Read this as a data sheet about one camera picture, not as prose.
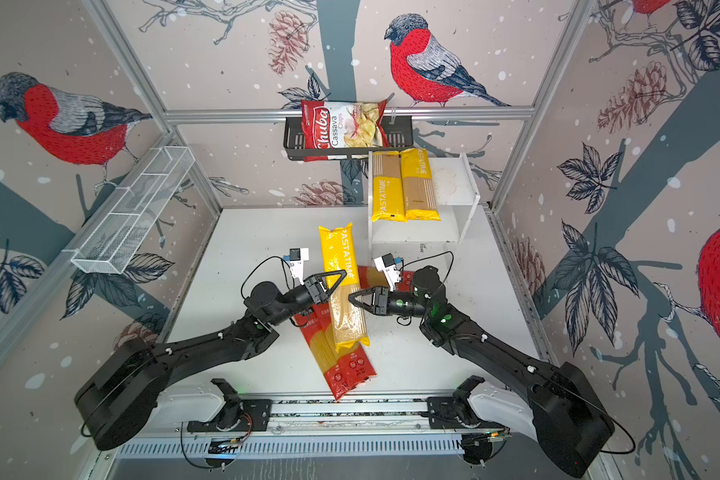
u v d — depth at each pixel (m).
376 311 0.66
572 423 0.40
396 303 0.66
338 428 0.73
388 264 0.69
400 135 0.95
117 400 0.41
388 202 0.74
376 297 0.66
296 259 0.70
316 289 0.66
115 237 0.73
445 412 0.73
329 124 0.87
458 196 0.78
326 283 0.70
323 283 0.68
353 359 0.80
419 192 0.76
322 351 0.82
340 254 0.72
